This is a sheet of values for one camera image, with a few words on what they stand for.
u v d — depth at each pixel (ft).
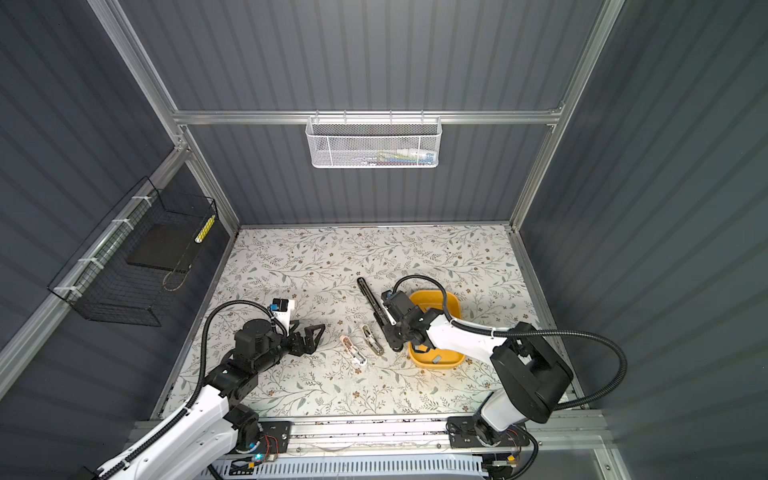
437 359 2.82
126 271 2.35
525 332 1.56
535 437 2.18
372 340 2.91
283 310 2.33
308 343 2.37
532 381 1.45
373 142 4.06
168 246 2.59
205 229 2.68
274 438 2.37
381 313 3.07
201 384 1.81
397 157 3.06
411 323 2.18
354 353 2.82
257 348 2.05
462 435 2.40
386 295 2.64
